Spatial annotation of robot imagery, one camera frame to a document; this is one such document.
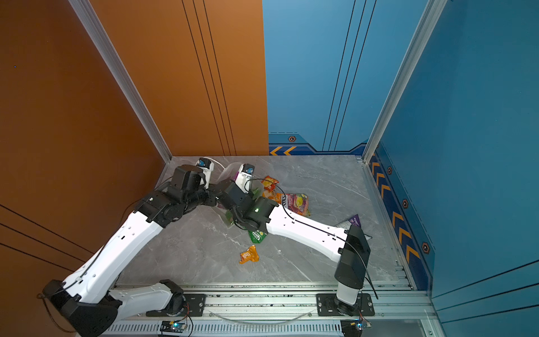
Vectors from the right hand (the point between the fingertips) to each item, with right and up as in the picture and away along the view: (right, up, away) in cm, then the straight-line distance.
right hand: (223, 186), depth 72 cm
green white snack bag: (+10, -22, +17) cm, 30 cm away
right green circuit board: (+44, -48, -1) cm, 65 cm away
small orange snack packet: (+18, -7, +30) cm, 36 cm away
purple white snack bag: (+53, -16, +19) cm, 58 cm away
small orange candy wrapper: (+8, -28, +12) cm, 31 cm away
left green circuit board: (-17, -48, -1) cm, 51 cm away
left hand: (-3, 0, +2) cm, 3 cm away
